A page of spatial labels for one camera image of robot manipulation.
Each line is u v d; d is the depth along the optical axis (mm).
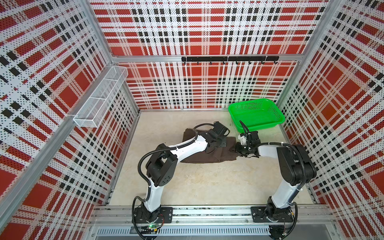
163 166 495
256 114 1159
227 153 951
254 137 799
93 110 808
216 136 701
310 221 1929
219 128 702
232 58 889
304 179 449
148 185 536
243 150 862
